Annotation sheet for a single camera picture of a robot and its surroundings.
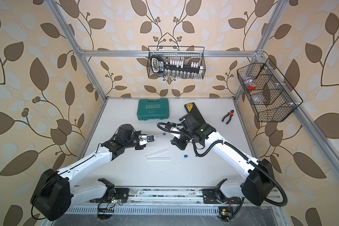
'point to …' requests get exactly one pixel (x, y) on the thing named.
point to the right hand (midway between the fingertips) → (174, 140)
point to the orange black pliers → (231, 113)
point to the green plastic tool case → (150, 109)
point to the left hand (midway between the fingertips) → (147, 133)
